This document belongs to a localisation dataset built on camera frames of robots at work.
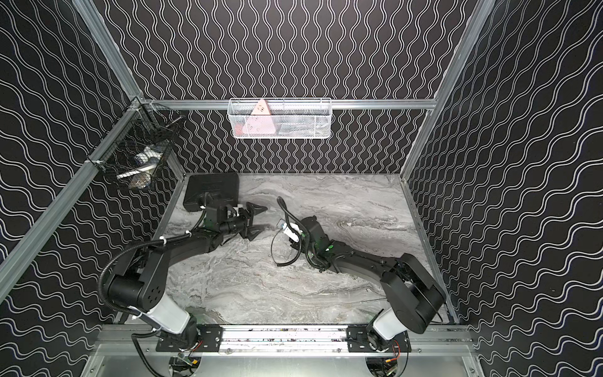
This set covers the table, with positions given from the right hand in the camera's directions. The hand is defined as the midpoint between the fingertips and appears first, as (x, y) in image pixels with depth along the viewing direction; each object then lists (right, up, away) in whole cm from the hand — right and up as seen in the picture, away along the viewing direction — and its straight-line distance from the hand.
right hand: (298, 223), depth 88 cm
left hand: (-12, +4, -1) cm, 13 cm away
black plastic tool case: (-40, +14, +19) cm, 46 cm away
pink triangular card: (-14, +39, +2) cm, 42 cm away
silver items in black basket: (-50, +16, -13) cm, 54 cm away
